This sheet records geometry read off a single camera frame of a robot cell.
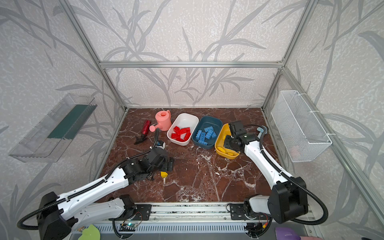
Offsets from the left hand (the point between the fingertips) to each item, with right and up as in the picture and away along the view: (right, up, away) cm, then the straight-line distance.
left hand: (169, 156), depth 79 cm
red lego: (+7, +13, +23) cm, 27 cm away
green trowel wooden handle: (-34, -33, -11) cm, 49 cm away
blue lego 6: (+17, +5, +20) cm, 26 cm away
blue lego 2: (+26, +9, +22) cm, 35 cm away
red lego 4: (+3, +6, +19) cm, 20 cm away
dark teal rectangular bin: (+16, +17, +26) cm, 35 cm away
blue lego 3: (+22, +10, +22) cm, 33 cm away
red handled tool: (-24, +7, +22) cm, 34 cm away
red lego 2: (+7, +9, +21) cm, 24 cm away
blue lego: (+23, +13, +28) cm, 38 cm away
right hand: (+33, +8, +6) cm, 34 cm away
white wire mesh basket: (+60, +13, -18) cm, 64 cm away
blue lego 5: (+15, +9, +22) cm, 28 cm away
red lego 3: (-2, +9, +23) cm, 25 cm away
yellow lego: (-4, -12, +5) cm, 13 cm away
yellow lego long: (+30, +1, +13) cm, 33 cm away
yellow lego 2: (+35, -1, +12) cm, 37 cm away
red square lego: (0, +13, +24) cm, 27 cm away
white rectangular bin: (+4, +19, +31) cm, 36 cm away
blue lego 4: (+18, +8, +22) cm, 30 cm away
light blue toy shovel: (+59, +12, +25) cm, 66 cm away
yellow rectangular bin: (+33, +12, +23) cm, 42 cm away
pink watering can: (-8, +18, +21) cm, 29 cm away
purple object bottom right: (+56, -33, -12) cm, 66 cm away
